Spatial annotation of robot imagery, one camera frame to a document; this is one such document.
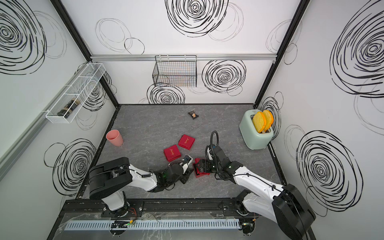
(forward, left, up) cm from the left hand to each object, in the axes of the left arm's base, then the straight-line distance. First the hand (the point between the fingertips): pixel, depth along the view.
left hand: (191, 169), depth 86 cm
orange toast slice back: (+20, -43, +22) cm, 53 cm away
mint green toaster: (+14, -35, +13) cm, 40 cm away
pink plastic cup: (+14, +47, +9) cm, 50 cm away
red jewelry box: (+9, +12, +2) cm, 15 cm away
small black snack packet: (+41, 0, +1) cm, 41 cm away
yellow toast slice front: (+21, -39, +20) cm, 48 cm away
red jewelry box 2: (+17, +4, +2) cm, 18 cm away
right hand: (0, -6, +4) cm, 7 cm away
